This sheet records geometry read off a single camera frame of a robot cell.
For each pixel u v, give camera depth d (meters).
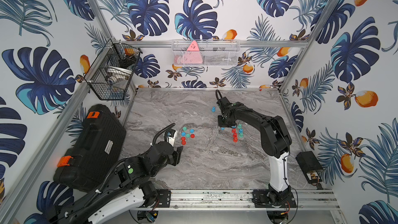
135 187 0.64
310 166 0.80
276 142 0.54
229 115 0.75
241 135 0.95
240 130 0.95
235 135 0.95
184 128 1.00
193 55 0.90
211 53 1.03
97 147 0.69
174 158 0.61
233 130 0.97
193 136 0.96
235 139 0.93
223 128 1.00
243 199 0.76
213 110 1.07
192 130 1.00
